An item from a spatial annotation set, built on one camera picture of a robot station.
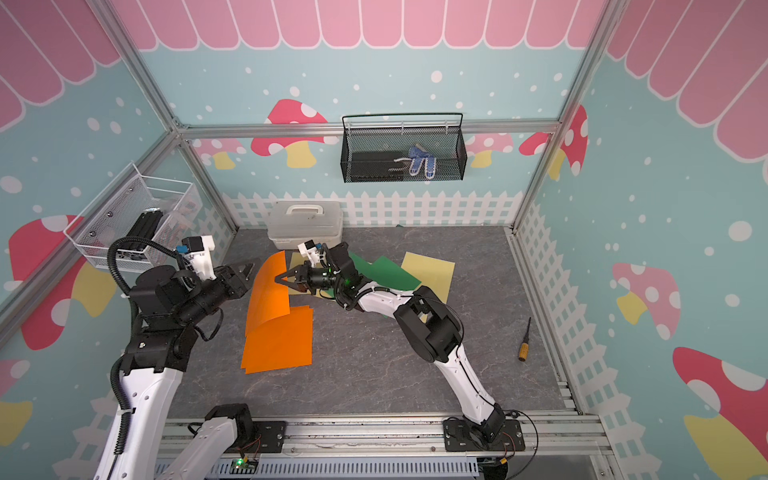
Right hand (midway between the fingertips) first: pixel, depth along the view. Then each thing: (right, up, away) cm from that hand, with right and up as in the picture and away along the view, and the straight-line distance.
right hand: (275, 281), depth 78 cm
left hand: (0, +4, -10) cm, 11 cm away
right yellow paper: (+46, +1, +30) cm, 55 cm away
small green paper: (+15, -3, -1) cm, 15 cm away
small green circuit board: (-6, -45, -5) cm, 46 cm away
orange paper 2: (-5, -21, +16) cm, 26 cm away
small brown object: (+70, -21, +11) cm, 74 cm away
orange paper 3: (-5, -21, +16) cm, 26 cm away
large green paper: (+28, 0, +31) cm, 42 cm away
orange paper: (-2, -5, +2) cm, 6 cm away
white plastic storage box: (-6, +19, +30) cm, 36 cm away
